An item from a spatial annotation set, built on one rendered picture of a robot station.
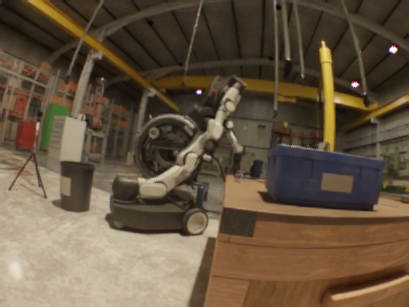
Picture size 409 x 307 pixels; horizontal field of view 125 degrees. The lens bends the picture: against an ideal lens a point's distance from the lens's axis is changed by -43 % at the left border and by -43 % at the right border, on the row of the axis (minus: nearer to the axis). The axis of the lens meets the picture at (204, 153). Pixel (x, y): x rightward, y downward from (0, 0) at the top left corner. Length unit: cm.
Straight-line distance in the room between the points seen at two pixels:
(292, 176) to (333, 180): 10
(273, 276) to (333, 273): 13
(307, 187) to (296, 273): 17
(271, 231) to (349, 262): 20
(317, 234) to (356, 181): 18
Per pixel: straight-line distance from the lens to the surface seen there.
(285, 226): 32
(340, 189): 45
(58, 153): 538
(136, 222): 127
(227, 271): 34
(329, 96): 504
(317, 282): 43
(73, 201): 155
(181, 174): 143
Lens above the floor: 53
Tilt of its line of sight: 3 degrees up
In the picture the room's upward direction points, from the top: 8 degrees clockwise
